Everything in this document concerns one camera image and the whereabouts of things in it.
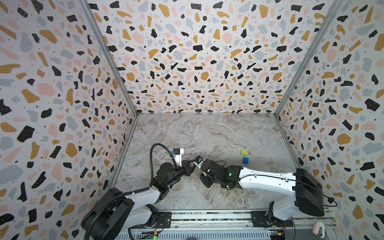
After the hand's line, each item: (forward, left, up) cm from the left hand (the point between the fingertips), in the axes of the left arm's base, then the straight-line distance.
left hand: (198, 160), depth 77 cm
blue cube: (+8, -31, -17) cm, 36 cm away
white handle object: (-29, -56, -14) cm, 65 cm away
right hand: (-4, 0, -5) cm, 7 cm away
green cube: (+12, -30, -15) cm, 36 cm away
